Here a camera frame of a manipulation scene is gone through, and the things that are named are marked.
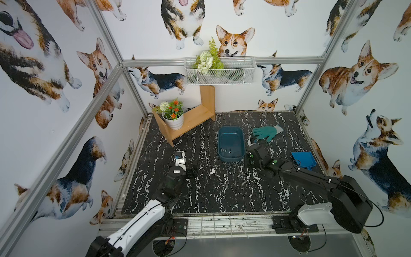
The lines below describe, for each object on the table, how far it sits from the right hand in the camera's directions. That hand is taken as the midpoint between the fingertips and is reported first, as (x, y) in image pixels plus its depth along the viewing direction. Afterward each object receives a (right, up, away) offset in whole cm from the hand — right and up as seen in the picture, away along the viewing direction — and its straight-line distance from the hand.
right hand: (248, 152), depth 87 cm
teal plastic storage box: (-8, +2, +16) cm, 18 cm away
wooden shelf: (-34, +20, +23) cm, 46 cm away
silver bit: (-12, -1, +14) cm, 18 cm away
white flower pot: (-43, +15, +11) cm, 47 cm away
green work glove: (+20, +10, +23) cm, 32 cm away
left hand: (-32, -2, -3) cm, 32 cm away
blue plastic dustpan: (+35, -5, +9) cm, 37 cm away
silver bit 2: (-9, -1, +13) cm, 16 cm away
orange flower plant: (-43, +23, +6) cm, 49 cm away
